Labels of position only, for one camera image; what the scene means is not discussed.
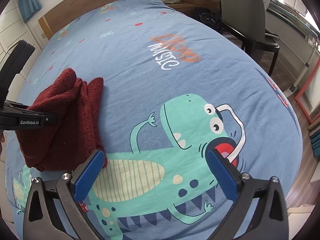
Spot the dark red knitted sweater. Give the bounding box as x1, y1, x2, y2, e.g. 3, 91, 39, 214
16, 68, 104, 172

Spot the person's left hand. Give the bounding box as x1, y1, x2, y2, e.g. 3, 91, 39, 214
0, 131, 5, 154

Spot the white wardrobe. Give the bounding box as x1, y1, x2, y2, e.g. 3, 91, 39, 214
0, 6, 43, 86

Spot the teal curtain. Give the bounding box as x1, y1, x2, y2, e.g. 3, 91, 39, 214
18, 0, 42, 23

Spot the blue dinosaur print bedsheet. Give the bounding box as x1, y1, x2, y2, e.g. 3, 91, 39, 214
18, 0, 303, 239

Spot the wooden headboard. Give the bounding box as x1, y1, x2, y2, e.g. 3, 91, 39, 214
38, 0, 116, 39

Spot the black bag on floor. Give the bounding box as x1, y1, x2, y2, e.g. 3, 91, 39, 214
194, 7, 222, 34

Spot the grey black chair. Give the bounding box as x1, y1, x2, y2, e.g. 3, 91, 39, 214
220, 0, 280, 76

